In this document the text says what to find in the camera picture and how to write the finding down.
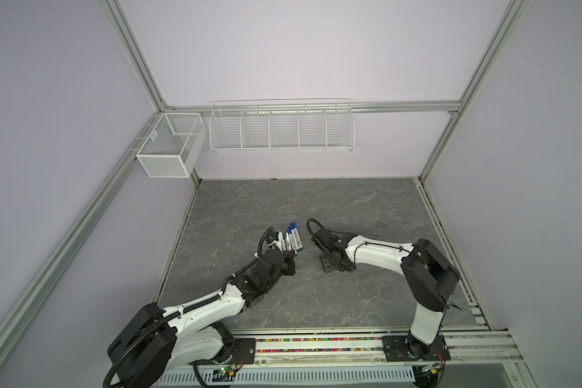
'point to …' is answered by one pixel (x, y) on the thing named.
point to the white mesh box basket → (173, 145)
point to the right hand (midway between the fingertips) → (334, 263)
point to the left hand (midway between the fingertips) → (294, 255)
